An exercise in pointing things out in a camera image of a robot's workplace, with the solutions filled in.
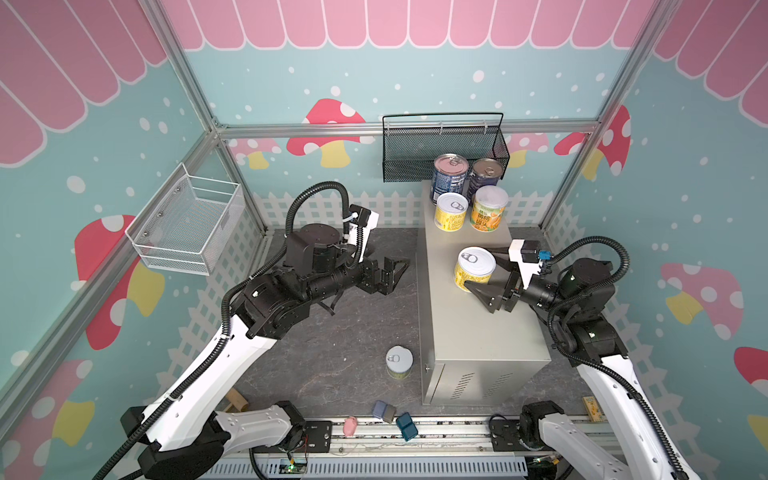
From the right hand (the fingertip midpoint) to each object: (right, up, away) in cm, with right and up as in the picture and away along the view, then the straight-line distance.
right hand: (475, 267), depth 61 cm
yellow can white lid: (-15, -26, +20) cm, 37 cm away
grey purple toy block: (-19, -38, +17) cm, 46 cm away
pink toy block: (-28, -41, +14) cm, 51 cm away
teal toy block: (-13, -41, +14) cm, 45 cm away
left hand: (-18, +1, -2) cm, 18 cm away
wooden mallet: (-59, -37, +18) cm, 71 cm away
